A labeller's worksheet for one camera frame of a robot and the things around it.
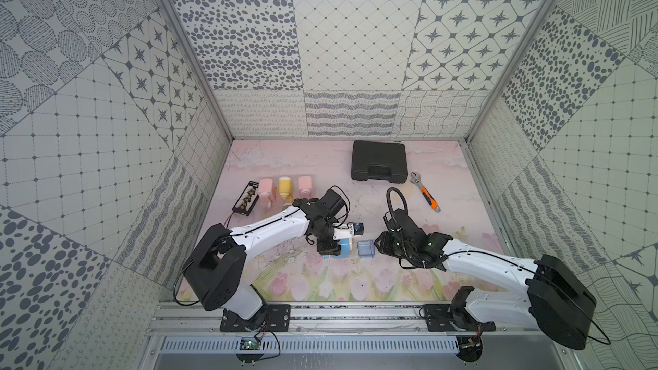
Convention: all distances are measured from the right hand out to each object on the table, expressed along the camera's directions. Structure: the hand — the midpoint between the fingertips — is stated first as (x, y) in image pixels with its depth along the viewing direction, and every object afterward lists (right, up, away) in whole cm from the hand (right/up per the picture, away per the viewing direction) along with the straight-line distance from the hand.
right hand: (379, 246), depth 84 cm
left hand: (-12, +2, -3) cm, 13 cm away
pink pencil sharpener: (-27, +19, +13) cm, 35 cm away
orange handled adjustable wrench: (+22, +16, +17) cm, 32 cm away
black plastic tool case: (+4, +29, +22) cm, 37 cm away
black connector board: (-50, +14, +14) cm, 53 cm away
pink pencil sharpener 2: (-41, +17, +10) cm, 45 cm away
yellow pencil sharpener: (-34, +19, +12) cm, 41 cm away
